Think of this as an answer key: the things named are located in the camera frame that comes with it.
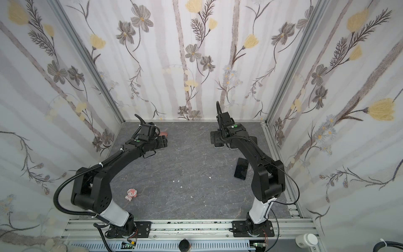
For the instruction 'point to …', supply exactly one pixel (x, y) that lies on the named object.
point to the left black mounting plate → (144, 229)
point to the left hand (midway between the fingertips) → (161, 137)
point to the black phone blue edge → (241, 170)
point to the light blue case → (219, 147)
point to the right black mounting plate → (240, 230)
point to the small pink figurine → (131, 192)
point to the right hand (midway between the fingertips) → (218, 134)
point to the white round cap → (306, 240)
